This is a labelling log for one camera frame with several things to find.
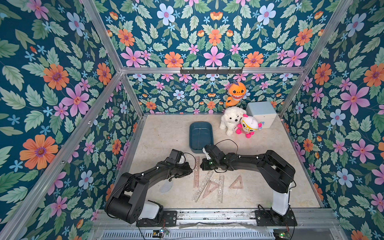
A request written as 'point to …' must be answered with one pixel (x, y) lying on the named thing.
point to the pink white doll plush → (248, 125)
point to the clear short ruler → (220, 189)
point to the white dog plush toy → (231, 117)
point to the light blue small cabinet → (264, 112)
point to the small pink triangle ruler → (232, 186)
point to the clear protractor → (166, 186)
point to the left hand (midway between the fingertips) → (194, 169)
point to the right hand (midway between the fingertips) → (200, 165)
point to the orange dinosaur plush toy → (237, 91)
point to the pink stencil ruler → (196, 173)
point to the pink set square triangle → (207, 191)
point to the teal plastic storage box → (201, 134)
